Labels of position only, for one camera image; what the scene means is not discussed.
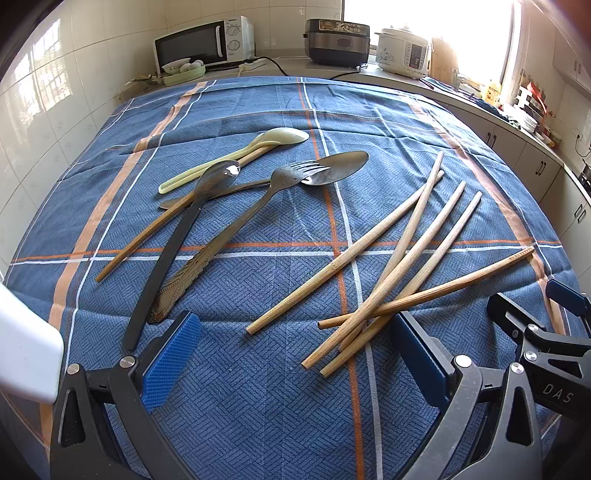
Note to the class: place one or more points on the wooden chopstick pair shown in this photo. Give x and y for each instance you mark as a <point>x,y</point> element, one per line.
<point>412,287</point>

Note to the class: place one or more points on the wooden chopstick long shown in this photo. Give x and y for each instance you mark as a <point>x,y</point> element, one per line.
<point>335,266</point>

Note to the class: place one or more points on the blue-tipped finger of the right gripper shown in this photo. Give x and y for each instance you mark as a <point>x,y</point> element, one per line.
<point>575,302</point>

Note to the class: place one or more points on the green plate with eggs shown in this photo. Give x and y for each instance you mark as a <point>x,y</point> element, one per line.
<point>181,71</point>

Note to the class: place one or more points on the black handled metal spoon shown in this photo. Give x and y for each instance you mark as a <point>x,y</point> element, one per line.
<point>215,179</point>

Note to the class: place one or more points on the wooden chopstick crossing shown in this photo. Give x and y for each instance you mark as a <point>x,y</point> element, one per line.
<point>413,223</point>

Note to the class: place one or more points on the white rice cooker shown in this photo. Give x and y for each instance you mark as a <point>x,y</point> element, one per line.
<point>404,53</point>

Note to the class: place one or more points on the large dark metal spoon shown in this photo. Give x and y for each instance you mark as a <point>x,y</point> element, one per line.
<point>327,170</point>

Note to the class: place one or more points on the wooden cutting board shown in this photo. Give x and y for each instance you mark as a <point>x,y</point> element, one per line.
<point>444,64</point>

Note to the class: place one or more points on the pale green plastic spoon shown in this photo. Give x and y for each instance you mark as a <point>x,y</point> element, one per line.
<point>271,138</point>

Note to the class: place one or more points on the white utensil holder box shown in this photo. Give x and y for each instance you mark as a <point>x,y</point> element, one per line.
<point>31,352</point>

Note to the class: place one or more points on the wooden chopstick horizontal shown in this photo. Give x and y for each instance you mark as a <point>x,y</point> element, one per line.
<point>449,287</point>

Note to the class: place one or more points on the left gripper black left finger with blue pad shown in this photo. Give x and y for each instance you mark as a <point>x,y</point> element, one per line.
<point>83,442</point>

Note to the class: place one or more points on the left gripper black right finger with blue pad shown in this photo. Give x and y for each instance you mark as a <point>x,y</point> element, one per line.
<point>508,444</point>

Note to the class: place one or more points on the black rice cooker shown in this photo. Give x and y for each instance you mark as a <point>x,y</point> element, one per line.
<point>336,42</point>

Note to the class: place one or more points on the white microwave oven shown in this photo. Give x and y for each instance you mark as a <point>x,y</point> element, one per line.
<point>218,44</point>

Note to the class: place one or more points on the blue plaid tablecloth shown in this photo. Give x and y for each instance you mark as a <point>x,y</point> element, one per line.
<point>244,408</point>

